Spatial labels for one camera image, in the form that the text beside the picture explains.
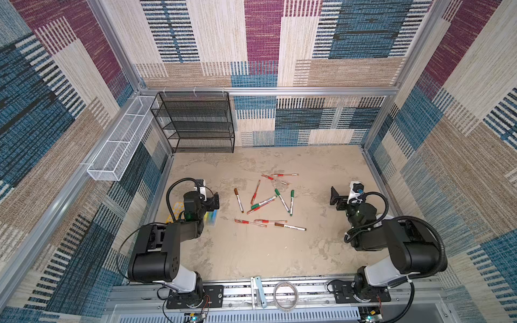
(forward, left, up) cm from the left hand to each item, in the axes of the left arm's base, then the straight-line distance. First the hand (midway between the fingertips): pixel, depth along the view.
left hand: (207, 193), depth 95 cm
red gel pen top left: (+13, -29, -6) cm, 32 cm away
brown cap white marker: (+3, -13, -6) cm, 15 cm away
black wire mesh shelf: (+38, +10, +11) cm, 41 cm away
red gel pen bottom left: (-12, -19, -6) cm, 23 cm away
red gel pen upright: (+2, -22, -6) cm, 23 cm away
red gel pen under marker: (-6, -21, -6) cm, 22 cm away
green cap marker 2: (-1, -35, -6) cm, 36 cm away
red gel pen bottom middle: (-11, -29, -6) cm, 32 cm away
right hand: (-2, -62, +4) cm, 62 cm away
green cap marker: (+1, -40, -6) cm, 41 cm away
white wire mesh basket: (+10, +42, +12) cm, 45 cm away
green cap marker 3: (-4, -23, -6) cm, 24 cm away
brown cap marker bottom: (-15, -38, -5) cm, 41 cm away
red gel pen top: (+14, -36, -6) cm, 39 cm away
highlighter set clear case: (-9, -2, -6) cm, 11 cm away
